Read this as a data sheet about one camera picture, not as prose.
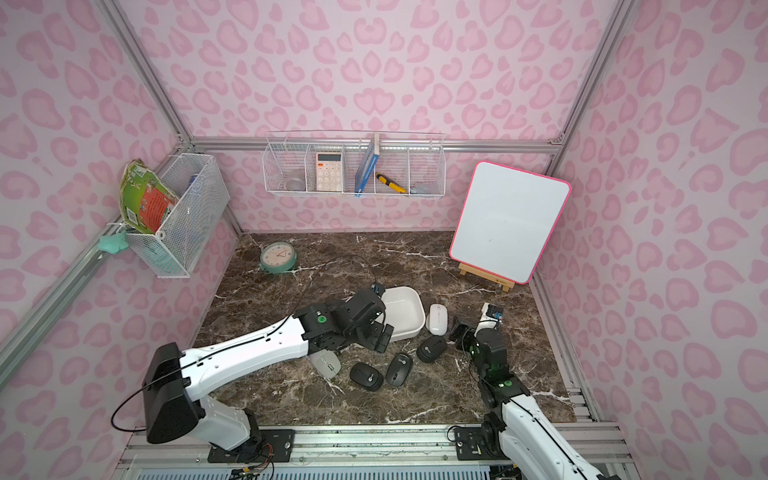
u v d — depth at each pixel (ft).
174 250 2.36
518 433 1.78
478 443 2.39
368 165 2.87
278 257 3.60
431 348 2.84
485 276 3.31
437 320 3.04
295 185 3.19
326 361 2.75
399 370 2.75
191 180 2.88
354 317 1.86
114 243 2.06
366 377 2.70
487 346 2.05
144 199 2.38
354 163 3.23
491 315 2.36
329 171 3.11
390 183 3.21
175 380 1.34
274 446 2.39
